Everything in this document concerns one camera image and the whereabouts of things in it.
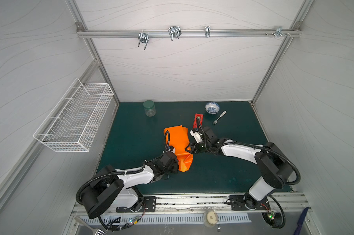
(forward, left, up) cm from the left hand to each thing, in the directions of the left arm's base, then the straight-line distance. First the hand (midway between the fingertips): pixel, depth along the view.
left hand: (180, 162), depth 87 cm
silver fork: (+34, -27, -2) cm, 43 cm away
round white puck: (-28, -15, +10) cm, 33 cm away
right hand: (+9, -6, +6) cm, 12 cm away
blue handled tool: (-27, -60, -2) cm, 66 cm away
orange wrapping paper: (+14, +2, +6) cm, 16 cm away
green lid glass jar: (+38, +24, +7) cm, 45 cm away
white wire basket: (+6, +51, +30) cm, 60 cm away
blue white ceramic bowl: (+45, -24, +1) cm, 51 cm away
